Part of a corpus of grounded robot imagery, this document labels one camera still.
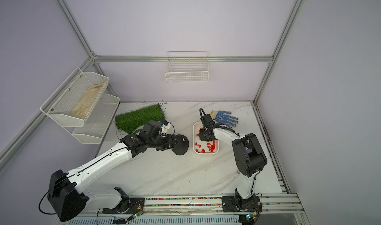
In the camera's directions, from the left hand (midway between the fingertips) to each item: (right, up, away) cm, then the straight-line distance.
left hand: (177, 145), depth 76 cm
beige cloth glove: (-50, +19, 0) cm, 54 cm away
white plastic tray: (+14, -5, +19) cm, 24 cm away
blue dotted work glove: (+28, +15, +35) cm, 47 cm away
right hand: (+17, +1, +21) cm, 26 cm away
